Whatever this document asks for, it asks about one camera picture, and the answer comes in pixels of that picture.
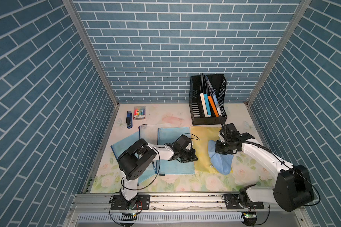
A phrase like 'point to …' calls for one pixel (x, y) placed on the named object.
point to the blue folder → (213, 96)
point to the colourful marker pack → (139, 112)
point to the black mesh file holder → (219, 83)
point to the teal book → (207, 105)
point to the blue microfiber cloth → (221, 162)
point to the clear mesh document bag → (149, 133)
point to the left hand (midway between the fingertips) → (201, 161)
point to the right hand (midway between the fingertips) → (216, 150)
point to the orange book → (216, 112)
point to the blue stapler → (129, 119)
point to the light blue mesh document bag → (169, 135)
